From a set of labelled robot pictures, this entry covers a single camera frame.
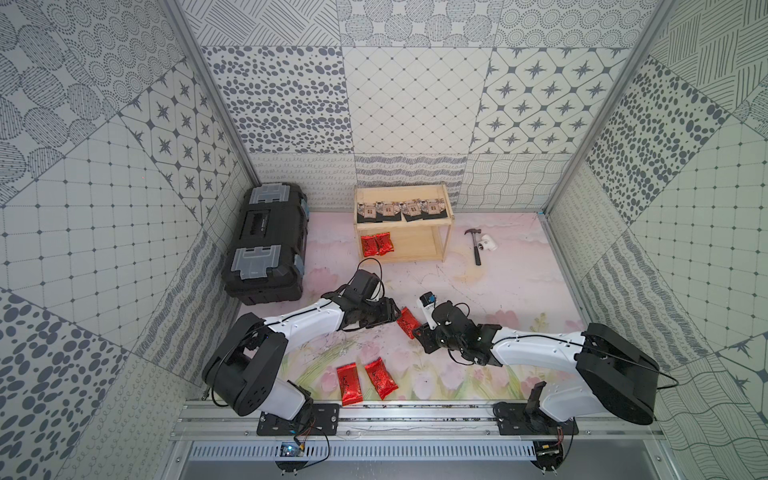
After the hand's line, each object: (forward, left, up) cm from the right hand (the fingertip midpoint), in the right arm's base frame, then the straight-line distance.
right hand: (418, 333), depth 85 cm
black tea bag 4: (+33, -5, +18) cm, 38 cm away
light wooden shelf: (+37, -3, -1) cm, 37 cm away
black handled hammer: (+42, -23, -3) cm, 48 cm away
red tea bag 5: (+4, +3, -1) cm, 5 cm away
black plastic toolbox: (+17, +45, +14) cm, 50 cm away
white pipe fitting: (+35, -26, 0) cm, 44 cm away
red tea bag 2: (-12, +10, -1) cm, 16 cm away
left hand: (+6, +6, +3) cm, 9 cm away
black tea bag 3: (+33, +2, +18) cm, 37 cm away
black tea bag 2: (+32, +10, +19) cm, 38 cm away
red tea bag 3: (+31, +17, +2) cm, 35 cm away
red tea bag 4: (+32, +11, +2) cm, 34 cm away
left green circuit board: (-28, +32, -5) cm, 43 cm away
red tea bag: (-14, +19, -2) cm, 23 cm away
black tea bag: (+30, +16, +19) cm, 39 cm away
